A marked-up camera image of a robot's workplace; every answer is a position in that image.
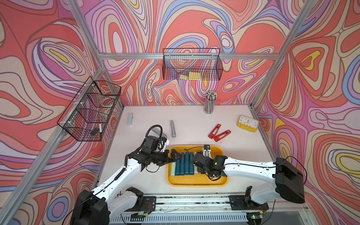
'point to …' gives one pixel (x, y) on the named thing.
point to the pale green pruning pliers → (173, 170)
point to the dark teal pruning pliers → (177, 168)
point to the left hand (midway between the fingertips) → (177, 159)
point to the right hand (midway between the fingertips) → (202, 168)
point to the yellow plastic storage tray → (200, 180)
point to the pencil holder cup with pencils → (210, 101)
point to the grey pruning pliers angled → (162, 134)
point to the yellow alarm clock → (248, 123)
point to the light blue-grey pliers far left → (130, 119)
